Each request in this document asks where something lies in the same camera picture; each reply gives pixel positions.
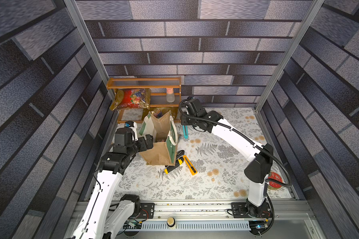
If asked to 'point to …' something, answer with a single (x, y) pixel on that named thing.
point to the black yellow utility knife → (179, 161)
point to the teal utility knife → (185, 128)
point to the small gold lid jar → (171, 223)
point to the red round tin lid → (273, 184)
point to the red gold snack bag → (131, 98)
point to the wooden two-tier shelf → (158, 101)
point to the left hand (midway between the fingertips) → (145, 137)
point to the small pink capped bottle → (170, 95)
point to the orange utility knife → (192, 168)
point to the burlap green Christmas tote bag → (162, 128)
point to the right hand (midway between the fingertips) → (182, 116)
